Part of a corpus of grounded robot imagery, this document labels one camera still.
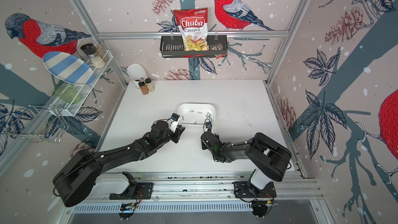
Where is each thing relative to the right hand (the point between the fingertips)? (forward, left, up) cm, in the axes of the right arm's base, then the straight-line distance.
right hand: (204, 135), depth 91 cm
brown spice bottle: (+33, +46, +6) cm, 57 cm away
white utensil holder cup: (+43, +53, +12) cm, 69 cm away
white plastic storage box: (+16, +6, -1) cm, 17 cm away
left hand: (+1, +11, +10) cm, 15 cm away
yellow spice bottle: (+35, +42, +4) cm, 55 cm away
